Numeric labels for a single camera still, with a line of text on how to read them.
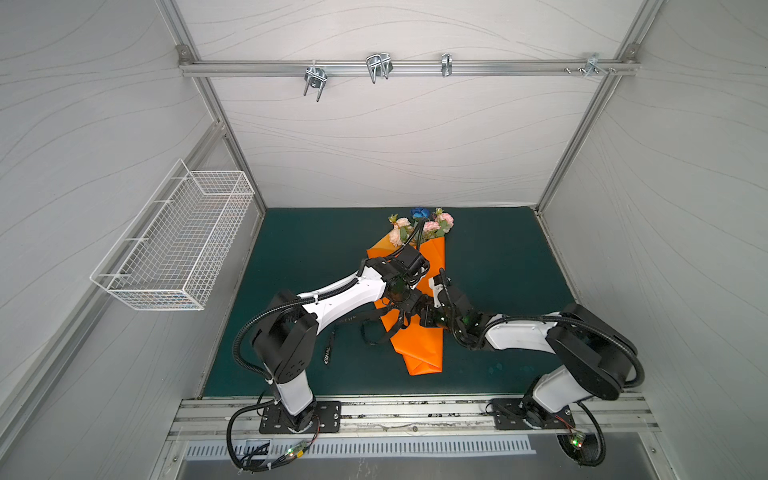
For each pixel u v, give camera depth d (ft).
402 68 2.62
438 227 3.54
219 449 2.29
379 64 2.51
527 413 2.14
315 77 2.61
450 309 2.22
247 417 2.45
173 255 2.24
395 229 3.61
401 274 2.12
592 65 2.51
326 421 2.38
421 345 2.75
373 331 2.89
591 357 1.47
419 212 3.54
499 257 3.32
